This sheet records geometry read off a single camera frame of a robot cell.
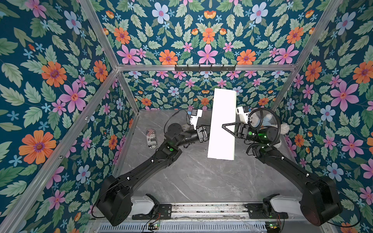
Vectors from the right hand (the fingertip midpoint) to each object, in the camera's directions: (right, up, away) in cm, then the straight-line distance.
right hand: (223, 129), depth 60 cm
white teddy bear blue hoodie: (+37, +6, +43) cm, 57 cm away
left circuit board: (-34, -50, +12) cm, 61 cm away
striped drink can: (-42, -8, +39) cm, 58 cm away
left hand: (-2, -1, +1) cm, 2 cm away
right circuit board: (+27, -49, +12) cm, 58 cm away
